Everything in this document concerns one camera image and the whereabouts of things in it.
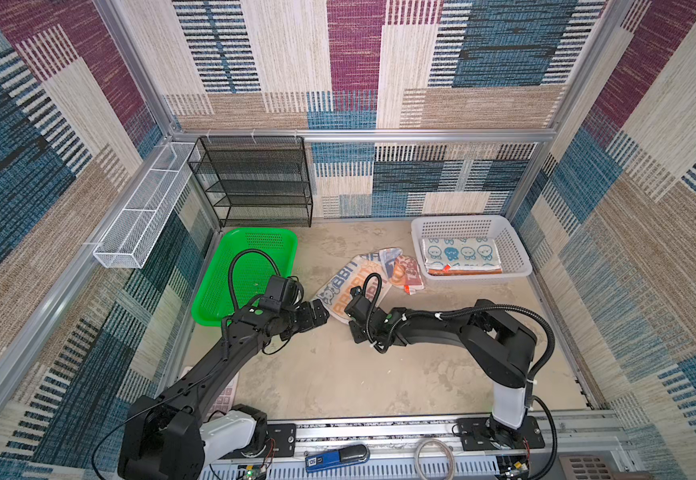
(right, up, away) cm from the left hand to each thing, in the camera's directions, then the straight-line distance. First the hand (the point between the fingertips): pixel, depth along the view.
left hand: (317, 315), depth 82 cm
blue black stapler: (+8, -29, -13) cm, 33 cm away
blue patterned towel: (+48, +16, +23) cm, 55 cm away
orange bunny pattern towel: (+42, +11, +20) cm, 47 cm away
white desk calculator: (-24, -22, -4) cm, 32 cm away
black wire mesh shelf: (-26, +43, +29) cm, 58 cm away
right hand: (+13, -7, +11) cm, 18 cm away
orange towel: (+15, +11, -3) cm, 19 cm away
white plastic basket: (+62, +14, +18) cm, 66 cm away
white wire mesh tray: (-58, +19, +9) cm, 62 cm away
